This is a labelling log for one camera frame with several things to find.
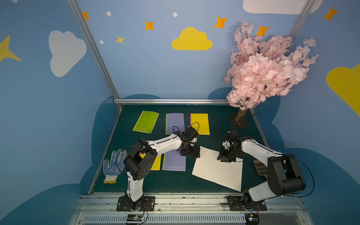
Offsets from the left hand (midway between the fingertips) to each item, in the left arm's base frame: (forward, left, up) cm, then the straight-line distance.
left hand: (195, 153), depth 89 cm
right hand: (-1, -17, -2) cm, 17 cm away
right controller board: (-33, -29, -7) cm, 45 cm away
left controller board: (-35, +33, -6) cm, 48 cm away
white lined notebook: (+29, +15, -5) cm, 33 cm away
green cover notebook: (+29, +38, -5) cm, 48 cm away
